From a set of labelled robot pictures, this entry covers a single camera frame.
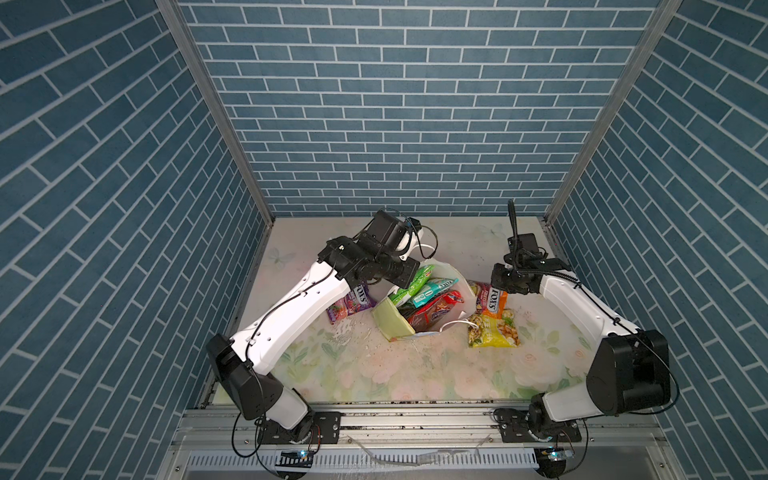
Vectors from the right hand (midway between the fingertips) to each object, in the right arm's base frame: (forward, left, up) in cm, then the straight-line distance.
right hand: (498, 280), depth 89 cm
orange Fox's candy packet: (-2, +1, -8) cm, 8 cm away
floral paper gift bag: (-21, +30, +10) cm, 38 cm away
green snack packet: (-13, +28, +8) cm, 32 cm away
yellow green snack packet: (-13, +1, -8) cm, 15 cm away
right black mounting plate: (-37, -3, -12) cm, 39 cm away
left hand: (-11, +24, +16) cm, 31 cm away
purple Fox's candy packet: (-5, +43, -8) cm, 44 cm away
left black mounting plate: (-41, +45, -12) cm, 62 cm away
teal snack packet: (-10, +20, +9) cm, 24 cm away
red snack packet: (-13, +20, -2) cm, 24 cm away
